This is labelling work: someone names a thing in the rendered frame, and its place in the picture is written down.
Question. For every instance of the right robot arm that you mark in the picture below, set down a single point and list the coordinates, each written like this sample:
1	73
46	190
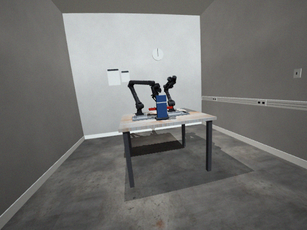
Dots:
155	87

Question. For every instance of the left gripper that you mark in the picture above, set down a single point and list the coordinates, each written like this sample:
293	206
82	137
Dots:
169	86

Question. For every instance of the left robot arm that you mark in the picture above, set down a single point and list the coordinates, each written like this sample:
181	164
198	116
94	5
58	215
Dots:
170	101

